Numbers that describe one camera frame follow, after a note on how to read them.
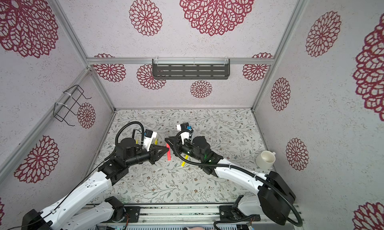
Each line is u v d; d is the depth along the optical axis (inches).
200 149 21.9
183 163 35.7
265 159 34.6
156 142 27.8
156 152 25.1
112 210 24.3
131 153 23.0
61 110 28.7
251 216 23.4
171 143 27.5
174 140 27.4
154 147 25.8
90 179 19.7
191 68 37.5
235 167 20.0
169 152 28.3
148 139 25.3
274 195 16.2
